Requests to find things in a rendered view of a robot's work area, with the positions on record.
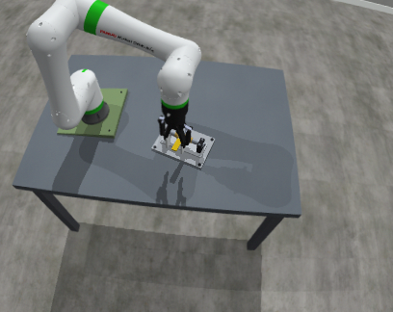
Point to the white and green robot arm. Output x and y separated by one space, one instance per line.
47 37

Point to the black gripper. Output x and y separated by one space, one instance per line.
179 124

